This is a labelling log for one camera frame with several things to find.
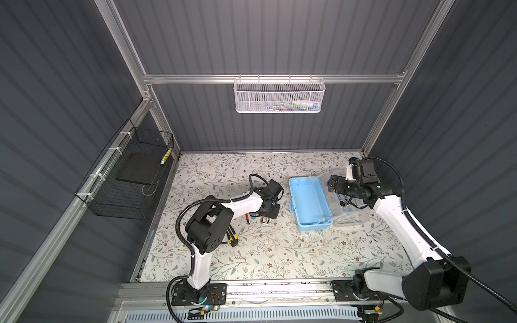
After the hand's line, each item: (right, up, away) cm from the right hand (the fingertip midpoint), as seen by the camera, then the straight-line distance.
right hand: (340, 185), depth 82 cm
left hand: (-27, -14, +13) cm, 33 cm away
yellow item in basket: (-72, +12, 0) cm, 73 cm away
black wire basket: (-84, +1, -10) cm, 84 cm away
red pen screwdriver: (-40, -16, +12) cm, 44 cm away
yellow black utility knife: (-45, -23, +5) cm, 51 cm away
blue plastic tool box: (-8, -11, +9) cm, 17 cm away
